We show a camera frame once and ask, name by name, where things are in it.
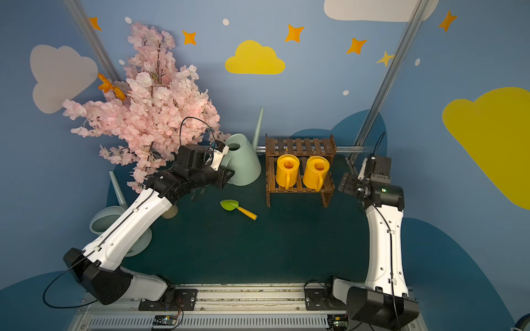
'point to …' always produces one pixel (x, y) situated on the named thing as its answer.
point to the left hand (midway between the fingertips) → (230, 167)
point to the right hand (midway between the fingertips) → (357, 183)
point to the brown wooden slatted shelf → (299, 165)
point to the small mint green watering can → (243, 159)
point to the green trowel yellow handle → (232, 205)
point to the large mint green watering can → (105, 216)
